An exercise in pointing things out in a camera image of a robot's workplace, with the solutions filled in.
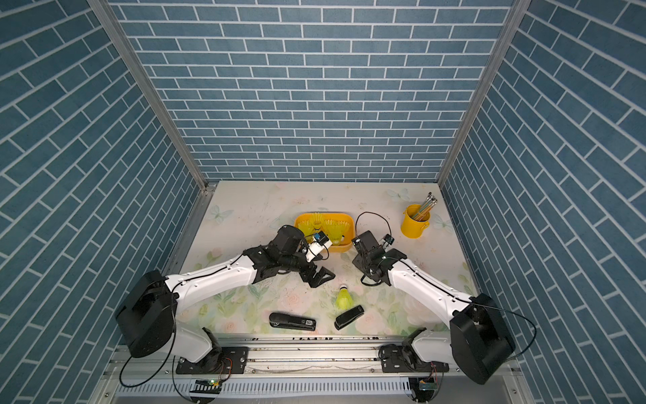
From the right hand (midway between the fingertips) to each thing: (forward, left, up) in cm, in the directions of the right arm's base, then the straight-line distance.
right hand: (361, 264), depth 87 cm
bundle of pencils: (+23, -24, +9) cm, 34 cm away
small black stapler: (-16, +4, -5) cm, 18 cm away
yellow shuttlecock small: (+14, +10, 0) cm, 18 cm away
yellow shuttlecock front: (-11, +5, -6) cm, 13 cm away
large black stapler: (-20, +24, -3) cm, 31 cm away
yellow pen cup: (+19, -21, +2) cm, 28 cm away
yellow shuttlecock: (+20, +18, -2) cm, 27 cm away
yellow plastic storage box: (+14, +5, -6) cm, 16 cm away
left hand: (-6, +10, +5) cm, 13 cm away
